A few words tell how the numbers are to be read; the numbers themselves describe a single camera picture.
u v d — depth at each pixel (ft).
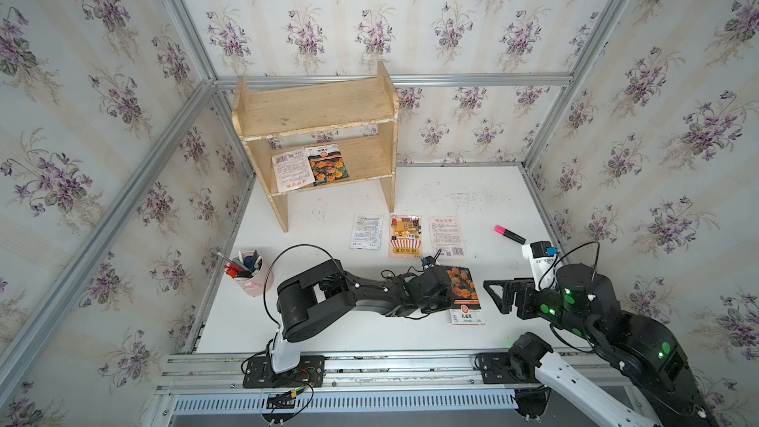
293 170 2.97
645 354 1.26
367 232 3.24
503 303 1.80
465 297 2.79
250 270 2.67
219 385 2.39
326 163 2.98
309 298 1.65
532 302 1.76
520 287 1.78
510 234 3.24
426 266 2.61
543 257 1.77
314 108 2.49
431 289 2.17
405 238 3.22
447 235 3.24
